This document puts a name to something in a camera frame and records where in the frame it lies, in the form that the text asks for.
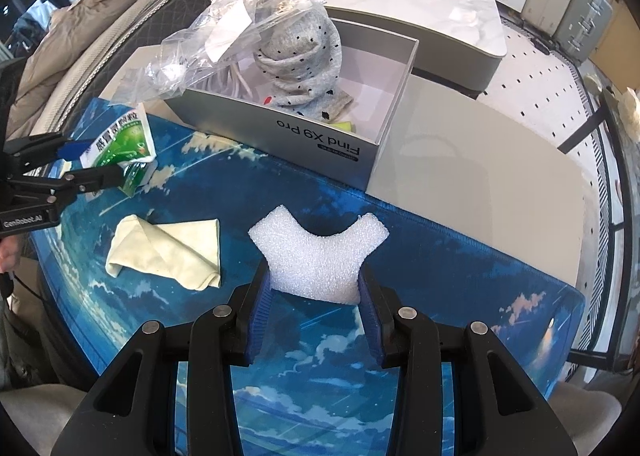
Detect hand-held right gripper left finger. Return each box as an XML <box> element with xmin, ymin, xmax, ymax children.
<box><xmin>50</xmin><ymin>263</ymin><xmax>273</xmax><ymax>456</ymax></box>

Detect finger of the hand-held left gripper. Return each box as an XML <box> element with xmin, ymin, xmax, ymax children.
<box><xmin>5</xmin><ymin>163</ymin><xmax>132</xmax><ymax>207</ymax></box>
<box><xmin>2</xmin><ymin>133</ymin><xmax>93</xmax><ymax>169</ymax></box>

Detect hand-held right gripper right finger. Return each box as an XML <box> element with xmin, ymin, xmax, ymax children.
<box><xmin>357</xmin><ymin>266</ymin><xmax>578</xmax><ymax>456</ymax></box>

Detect green white sachet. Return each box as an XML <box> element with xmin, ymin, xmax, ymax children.
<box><xmin>80</xmin><ymin>106</ymin><xmax>158</xmax><ymax>199</ymax></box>

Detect white foam piece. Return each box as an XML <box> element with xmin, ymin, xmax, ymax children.
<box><xmin>248</xmin><ymin>205</ymin><xmax>391</xmax><ymax>306</ymax></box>

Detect white cable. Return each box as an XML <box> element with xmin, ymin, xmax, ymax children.
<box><xmin>207</xmin><ymin>63</ymin><xmax>263</xmax><ymax>99</ymax></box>

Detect grey cardboard box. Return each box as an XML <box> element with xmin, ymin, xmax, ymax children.
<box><xmin>165</xmin><ymin>6</ymin><xmax>420</xmax><ymax>192</ymax></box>

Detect clear plastic bag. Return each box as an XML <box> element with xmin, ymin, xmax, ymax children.
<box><xmin>110</xmin><ymin>0</ymin><xmax>328</xmax><ymax>104</ymax></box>

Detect grey dotted sock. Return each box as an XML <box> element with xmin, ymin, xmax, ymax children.
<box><xmin>255</xmin><ymin>8</ymin><xmax>353</xmax><ymax>119</ymax></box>

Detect person's left hand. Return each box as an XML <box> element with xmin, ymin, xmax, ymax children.
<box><xmin>0</xmin><ymin>236</ymin><xmax>21</xmax><ymax>273</ymax></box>

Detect blue sky-print mat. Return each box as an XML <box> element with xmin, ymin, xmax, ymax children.
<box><xmin>30</xmin><ymin>96</ymin><xmax>586</xmax><ymax>456</ymax></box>

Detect cream cloth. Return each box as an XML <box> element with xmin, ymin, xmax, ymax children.
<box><xmin>105</xmin><ymin>216</ymin><xmax>222</xmax><ymax>292</ymax></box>

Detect brown beige duvet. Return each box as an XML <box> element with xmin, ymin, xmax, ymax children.
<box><xmin>20</xmin><ymin>0</ymin><xmax>206</xmax><ymax>102</ymax></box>

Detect person's left leg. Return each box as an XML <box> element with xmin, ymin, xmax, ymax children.
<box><xmin>0</xmin><ymin>383</ymin><xmax>88</xmax><ymax>456</ymax></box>

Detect person's leg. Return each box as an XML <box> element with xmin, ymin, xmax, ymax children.
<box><xmin>0</xmin><ymin>383</ymin><xmax>88</xmax><ymax>456</ymax></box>
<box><xmin>547</xmin><ymin>381</ymin><xmax>623</xmax><ymax>456</ymax></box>

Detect person's right leg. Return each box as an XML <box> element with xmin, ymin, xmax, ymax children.
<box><xmin>547</xmin><ymin>381</ymin><xmax>623</xmax><ymax>456</ymax></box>

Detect black glass table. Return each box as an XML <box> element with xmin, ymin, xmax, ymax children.
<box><xmin>557</xmin><ymin>86</ymin><xmax>640</xmax><ymax>372</ymax></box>

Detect marble coffee table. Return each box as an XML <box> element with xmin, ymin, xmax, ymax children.
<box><xmin>300</xmin><ymin>0</ymin><xmax>507</xmax><ymax>92</ymax></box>

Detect crumpled pale plastic bag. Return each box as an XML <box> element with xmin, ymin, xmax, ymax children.
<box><xmin>617</xmin><ymin>88</ymin><xmax>640</xmax><ymax>137</ymax></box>

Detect silver suitcase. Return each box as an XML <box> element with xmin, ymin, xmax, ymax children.
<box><xmin>555</xmin><ymin>0</ymin><xmax>613</xmax><ymax>62</ymax></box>

